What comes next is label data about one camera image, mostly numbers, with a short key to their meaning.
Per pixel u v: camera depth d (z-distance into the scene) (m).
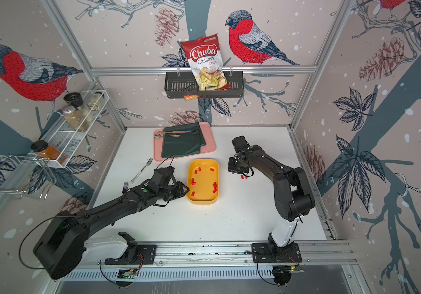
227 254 0.75
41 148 0.59
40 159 0.60
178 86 0.95
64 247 0.41
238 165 0.79
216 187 0.93
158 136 1.15
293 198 0.48
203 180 0.96
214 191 0.92
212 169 1.00
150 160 1.04
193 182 0.95
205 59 0.82
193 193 0.90
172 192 0.73
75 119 0.72
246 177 0.97
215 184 0.94
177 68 0.93
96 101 0.85
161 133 1.18
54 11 0.72
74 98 0.74
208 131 1.19
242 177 0.97
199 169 1.00
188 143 1.14
